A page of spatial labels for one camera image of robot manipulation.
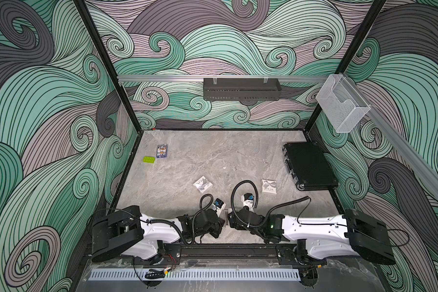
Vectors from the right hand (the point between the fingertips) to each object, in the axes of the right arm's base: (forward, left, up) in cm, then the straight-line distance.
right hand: (230, 221), depth 79 cm
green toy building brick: (+35, +46, -1) cm, 58 cm away
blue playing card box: (+41, +39, -1) cm, 57 cm away
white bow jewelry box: (+17, -20, 0) cm, 27 cm away
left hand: (0, +2, -2) cm, 3 cm away
